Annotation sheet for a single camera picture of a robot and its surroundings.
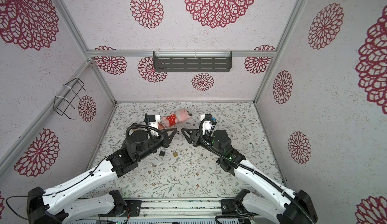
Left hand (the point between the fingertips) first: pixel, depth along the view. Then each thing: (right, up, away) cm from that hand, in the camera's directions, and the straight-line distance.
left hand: (176, 131), depth 69 cm
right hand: (+3, +2, -2) cm, 4 cm away
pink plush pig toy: (-1, +8, +34) cm, 35 cm away
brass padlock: (-3, -17, +24) cm, 29 cm away
